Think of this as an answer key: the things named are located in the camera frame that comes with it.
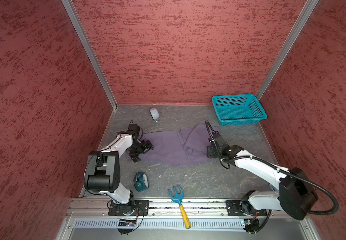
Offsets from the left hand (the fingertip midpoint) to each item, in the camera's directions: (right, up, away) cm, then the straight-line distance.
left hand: (148, 155), depth 89 cm
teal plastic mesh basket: (+67, +30, +30) cm, 80 cm away
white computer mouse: (+2, +26, +17) cm, 31 cm away
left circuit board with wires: (-8, -29, -17) cm, 35 cm away
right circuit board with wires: (+54, -30, -18) cm, 65 cm away
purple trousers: (+23, +4, +5) cm, 24 cm away
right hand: (+38, +2, -2) cm, 38 cm away
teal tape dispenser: (-1, -10, -13) cm, 17 cm away
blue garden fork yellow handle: (+18, -19, -14) cm, 30 cm away
